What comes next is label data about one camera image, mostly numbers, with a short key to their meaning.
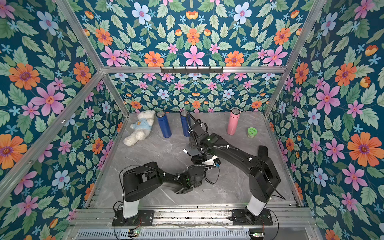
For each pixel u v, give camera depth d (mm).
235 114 912
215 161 733
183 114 907
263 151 958
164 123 961
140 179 513
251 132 1016
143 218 736
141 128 1010
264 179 441
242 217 744
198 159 736
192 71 932
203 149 582
